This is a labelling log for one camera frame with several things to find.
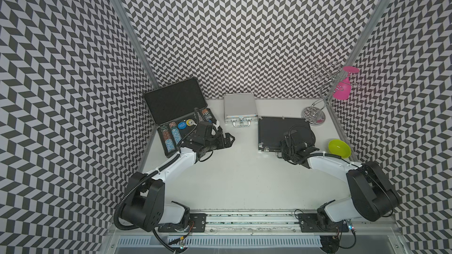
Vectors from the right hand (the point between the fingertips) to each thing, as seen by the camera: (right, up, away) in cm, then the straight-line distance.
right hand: (279, 145), depth 92 cm
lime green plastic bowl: (+33, -2, +2) cm, 33 cm away
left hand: (-28, +3, -7) cm, 28 cm away
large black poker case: (-59, +19, +10) cm, 63 cm away
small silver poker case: (-21, +20, +16) cm, 33 cm away
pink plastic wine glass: (+33, +29, -1) cm, 44 cm away
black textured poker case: (-3, +7, +4) cm, 9 cm away
